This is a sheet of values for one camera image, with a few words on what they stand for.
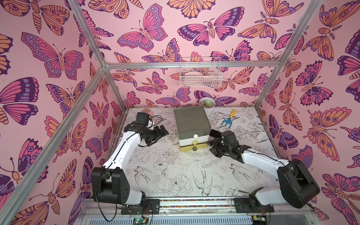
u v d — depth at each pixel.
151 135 0.71
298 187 0.43
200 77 0.93
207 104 1.09
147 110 1.18
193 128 0.81
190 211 0.73
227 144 0.68
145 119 0.67
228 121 1.12
